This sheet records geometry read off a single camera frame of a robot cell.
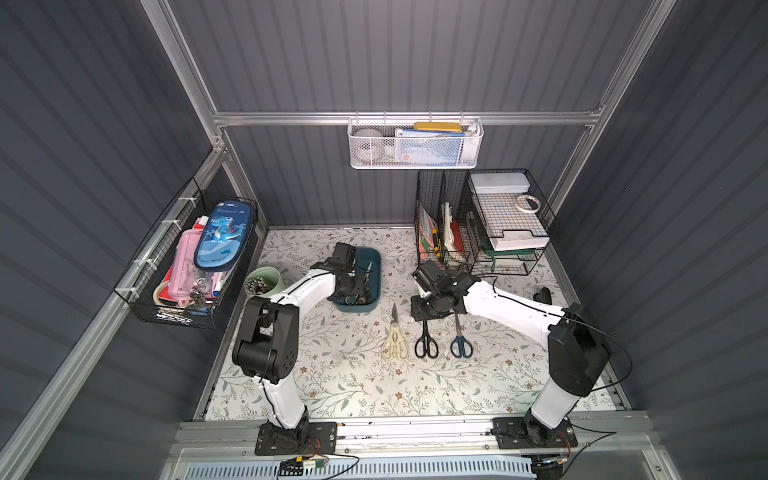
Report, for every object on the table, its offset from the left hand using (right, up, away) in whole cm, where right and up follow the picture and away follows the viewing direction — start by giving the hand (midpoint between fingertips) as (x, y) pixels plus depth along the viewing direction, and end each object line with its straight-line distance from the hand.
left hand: (358, 287), depth 95 cm
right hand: (+19, -5, -9) cm, 22 cm away
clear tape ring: (+56, +26, +4) cm, 61 cm away
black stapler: (+60, -3, 0) cm, 60 cm away
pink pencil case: (-36, +4, -28) cm, 46 cm away
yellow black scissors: (+2, -3, +1) cm, 4 cm away
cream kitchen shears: (+12, -17, -7) cm, 22 cm away
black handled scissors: (+21, -17, -6) cm, 28 cm away
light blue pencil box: (+49, +35, +7) cm, 61 cm away
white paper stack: (+50, +15, -4) cm, 52 cm away
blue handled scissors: (+32, -17, -6) cm, 36 cm away
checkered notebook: (+46, +24, +1) cm, 52 cm away
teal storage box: (+2, +8, +16) cm, 18 cm away
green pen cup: (-26, +3, -12) cm, 28 cm away
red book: (+38, +18, +25) cm, 49 cm away
